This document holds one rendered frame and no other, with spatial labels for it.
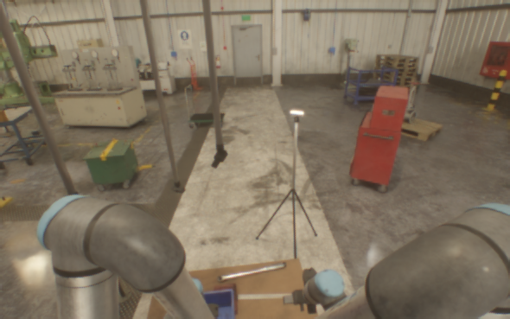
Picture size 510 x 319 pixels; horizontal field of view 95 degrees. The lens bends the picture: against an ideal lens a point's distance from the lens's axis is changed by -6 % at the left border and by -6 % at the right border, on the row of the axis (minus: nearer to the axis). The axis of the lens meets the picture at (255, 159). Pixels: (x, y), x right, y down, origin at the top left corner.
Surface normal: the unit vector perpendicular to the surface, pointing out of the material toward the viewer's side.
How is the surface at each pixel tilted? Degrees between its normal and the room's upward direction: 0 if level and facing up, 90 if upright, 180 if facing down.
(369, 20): 90
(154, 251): 59
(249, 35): 90
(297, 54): 90
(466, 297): 64
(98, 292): 82
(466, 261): 33
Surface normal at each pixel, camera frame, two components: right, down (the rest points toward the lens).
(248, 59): 0.01, 0.46
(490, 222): -0.06, -0.92
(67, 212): -0.14, -0.63
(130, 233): 0.48, -0.50
